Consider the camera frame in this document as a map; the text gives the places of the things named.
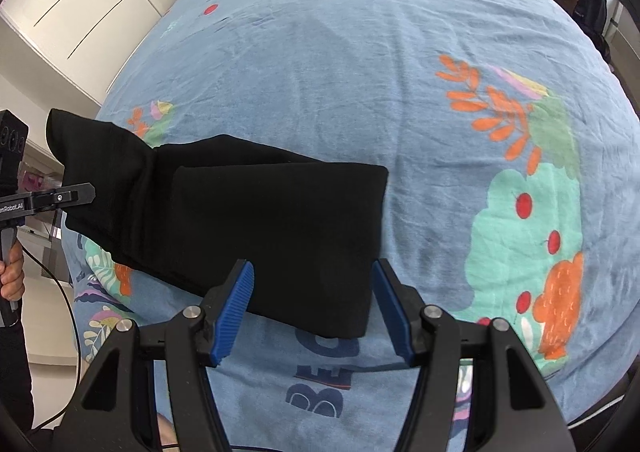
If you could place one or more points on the person's left forearm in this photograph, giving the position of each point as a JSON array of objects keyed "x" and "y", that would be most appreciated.
[{"x": 15, "y": 382}]

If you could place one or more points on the person's left hand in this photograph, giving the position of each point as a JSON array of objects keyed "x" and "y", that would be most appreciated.
[{"x": 14, "y": 277}]

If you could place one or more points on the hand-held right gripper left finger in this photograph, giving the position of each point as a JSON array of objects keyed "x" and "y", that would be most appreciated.
[{"x": 232, "y": 317}]

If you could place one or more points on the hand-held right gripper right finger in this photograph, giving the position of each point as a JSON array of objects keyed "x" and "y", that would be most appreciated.
[{"x": 395, "y": 317}]

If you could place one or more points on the black pants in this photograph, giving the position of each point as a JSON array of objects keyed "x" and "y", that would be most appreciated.
[{"x": 275, "y": 232}]

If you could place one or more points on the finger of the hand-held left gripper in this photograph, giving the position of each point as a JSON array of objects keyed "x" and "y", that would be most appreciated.
[{"x": 65, "y": 198}]

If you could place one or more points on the black bag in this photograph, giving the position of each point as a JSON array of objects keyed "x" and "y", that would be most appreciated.
[{"x": 592, "y": 6}]

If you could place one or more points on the blue printed bed sheet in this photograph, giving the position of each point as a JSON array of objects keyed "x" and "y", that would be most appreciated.
[{"x": 350, "y": 81}]

